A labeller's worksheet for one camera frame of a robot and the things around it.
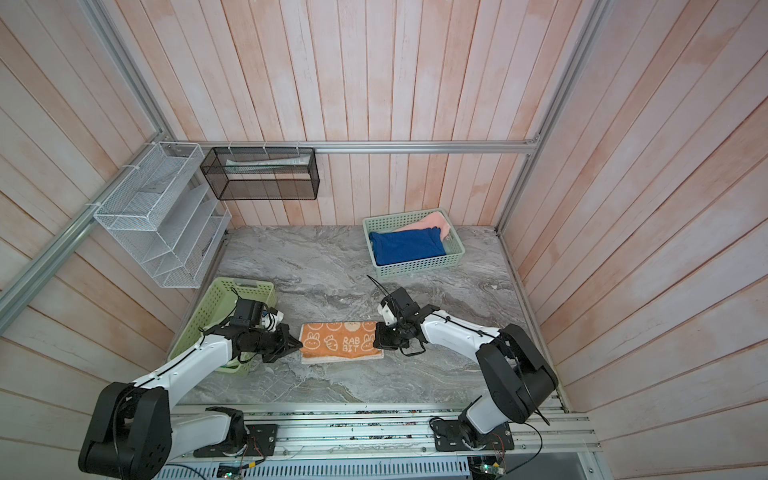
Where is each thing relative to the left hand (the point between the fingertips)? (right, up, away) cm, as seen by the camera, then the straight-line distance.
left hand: (302, 349), depth 84 cm
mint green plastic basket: (+28, +41, +34) cm, 61 cm away
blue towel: (+28, +30, +27) cm, 49 cm away
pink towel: (+45, +41, +32) cm, 69 cm away
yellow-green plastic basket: (-32, +10, +12) cm, 35 cm away
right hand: (+21, +1, +3) cm, 21 cm away
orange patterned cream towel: (+10, +1, +6) cm, 11 cm away
